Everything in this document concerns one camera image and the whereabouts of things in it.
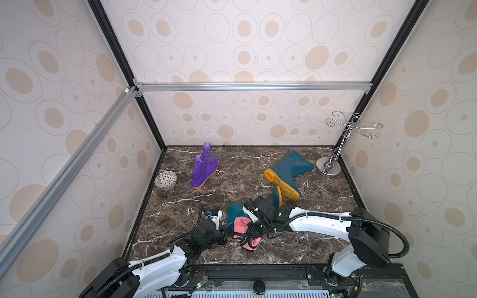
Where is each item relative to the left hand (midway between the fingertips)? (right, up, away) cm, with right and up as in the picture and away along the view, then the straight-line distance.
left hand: (236, 231), depth 83 cm
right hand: (+8, +1, 0) cm, 8 cm away
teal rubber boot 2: (+25, +25, +17) cm, 39 cm away
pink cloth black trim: (+2, 0, -4) cm, 5 cm away
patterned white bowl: (-40, +22, +18) cm, 49 cm away
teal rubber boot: (-1, +8, +5) cm, 9 cm away
